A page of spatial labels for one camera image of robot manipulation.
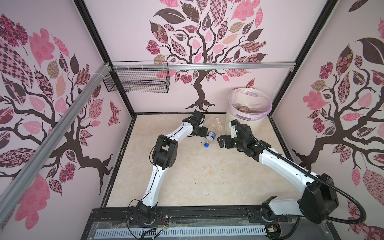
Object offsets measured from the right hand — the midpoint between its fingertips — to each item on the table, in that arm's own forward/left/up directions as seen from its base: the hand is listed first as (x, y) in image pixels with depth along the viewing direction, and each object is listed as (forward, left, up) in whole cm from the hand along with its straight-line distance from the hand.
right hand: (224, 136), depth 83 cm
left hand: (+14, +12, -15) cm, 24 cm away
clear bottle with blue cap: (+10, +7, -14) cm, 19 cm away
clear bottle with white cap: (+19, -1, -16) cm, 25 cm away
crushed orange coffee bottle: (+23, -16, 0) cm, 28 cm away
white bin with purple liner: (+28, -22, -3) cm, 36 cm away
